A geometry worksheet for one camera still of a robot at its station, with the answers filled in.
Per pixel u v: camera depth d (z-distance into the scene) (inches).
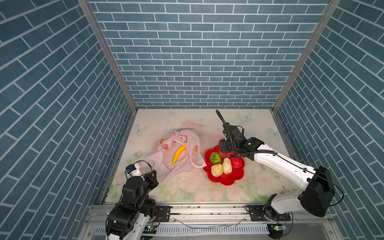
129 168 24.3
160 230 27.8
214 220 29.0
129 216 18.9
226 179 33.8
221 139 30.2
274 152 19.7
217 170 32.4
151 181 24.4
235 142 23.9
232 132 23.6
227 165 33.3
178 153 36.9
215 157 34.1
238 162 33.4
